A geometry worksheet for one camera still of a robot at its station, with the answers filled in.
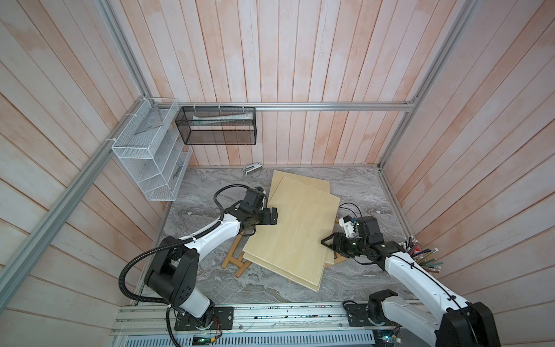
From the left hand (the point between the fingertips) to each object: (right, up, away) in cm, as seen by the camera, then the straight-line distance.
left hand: (268, 218), depth 89 cm
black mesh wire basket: (-25, +44, +16) cm, 53 cm away
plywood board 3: (+24, -15, -8) cm, 29 cm away
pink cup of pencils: (+57, -12, -13) cm, 60 cm away
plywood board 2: (+27, +14, +21) cm, 37 cm away
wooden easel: (-11, -17, -5) cm, 21 cm away
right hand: (+23, -9, -6) cm, 25 cm away
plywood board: (+17, 0, +2) cm, 17 cm away
